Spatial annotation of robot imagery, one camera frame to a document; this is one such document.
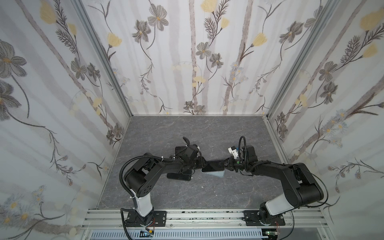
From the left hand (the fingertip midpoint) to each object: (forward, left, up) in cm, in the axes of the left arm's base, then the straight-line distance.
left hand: (205, 161), depth 91 cm
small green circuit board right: (-37, -29, -2) cm, 47 cm away
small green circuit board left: (-36, +29, -5) cm, 47 cm away
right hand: (-3, -7, +4) cm, 8 cm away
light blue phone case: (-7, -9, -2) cm, 12 cm away
